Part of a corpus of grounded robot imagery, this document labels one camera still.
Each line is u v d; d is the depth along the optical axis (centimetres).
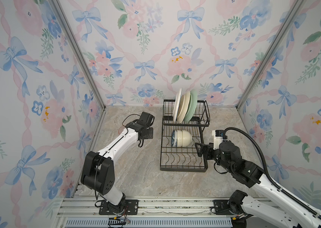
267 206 56
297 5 69
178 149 93
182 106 74
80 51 87
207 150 63
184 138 88
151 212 73
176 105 71
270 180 47
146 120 68
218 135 62
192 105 74
